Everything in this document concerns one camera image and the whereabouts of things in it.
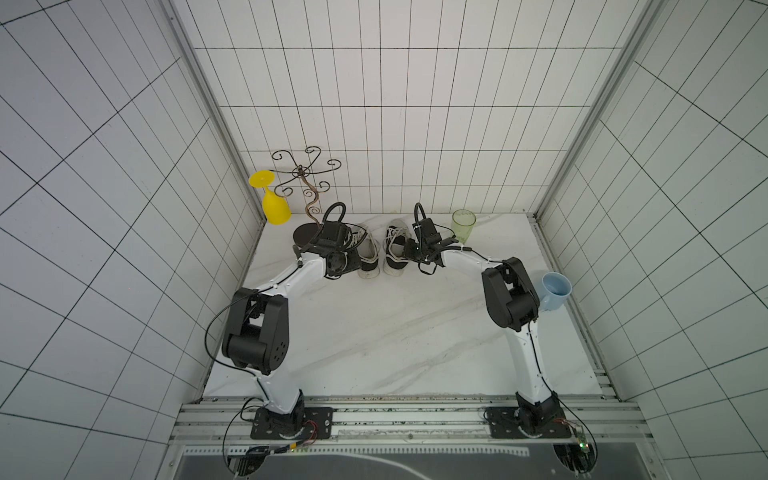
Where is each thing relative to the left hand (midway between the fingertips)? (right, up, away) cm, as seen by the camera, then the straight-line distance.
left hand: (353, 266), depth 93 cm
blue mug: (+66, -8, +2) cm, 66 cm away
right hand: (+19, +7, +13) cm, 24 cm away
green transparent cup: (+38, +15, +10) cm, 42 cm away
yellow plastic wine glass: (-24, +19, -1) cm, 31 cm away
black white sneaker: (+5, +4, +11) cm, 12 cm away
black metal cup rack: (-15, +28, -4) cm, 32 cm away
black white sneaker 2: (+15, +12, +11) cm, 22 cm away
